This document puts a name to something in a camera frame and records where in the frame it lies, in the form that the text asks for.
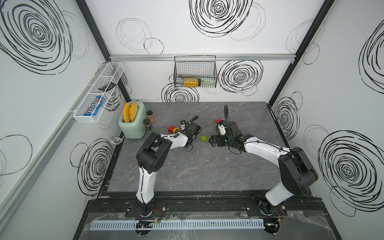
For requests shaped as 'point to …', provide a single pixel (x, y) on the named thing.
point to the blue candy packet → (95, 106)
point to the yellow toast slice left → (126, 112)
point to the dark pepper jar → (147, 123)
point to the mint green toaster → (134, 130)
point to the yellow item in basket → (190, 82)
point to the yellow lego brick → (174, 129)
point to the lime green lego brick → (204, 138)
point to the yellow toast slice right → (133, 111)
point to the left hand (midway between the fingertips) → (189, 135)
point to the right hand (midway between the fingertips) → (216, 139)
